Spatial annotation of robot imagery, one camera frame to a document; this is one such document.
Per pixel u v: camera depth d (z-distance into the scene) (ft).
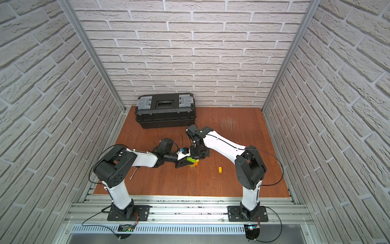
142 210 2.45
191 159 2.80
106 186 1.69
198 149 2.35
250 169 1.55
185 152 2.50
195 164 2.87
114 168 1.61
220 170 2.87
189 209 2.53
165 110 3.17
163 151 2.49
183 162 2.65
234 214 2.41
